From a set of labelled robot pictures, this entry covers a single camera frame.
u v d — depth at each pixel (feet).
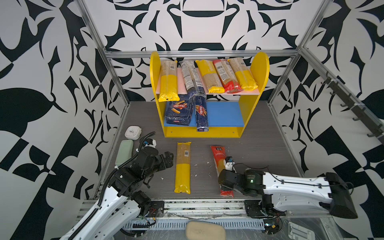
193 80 2.30
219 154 2.72
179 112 2.86
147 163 1.75
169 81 2.33
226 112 3.14
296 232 2.21
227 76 2.33
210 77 2.36
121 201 1.52
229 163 2.29
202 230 2.17
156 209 2.43
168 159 2.12
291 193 1.58
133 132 3.25
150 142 2.12
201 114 2.94
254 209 2.44
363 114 1.80
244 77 2.35
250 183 1.73
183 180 2.66
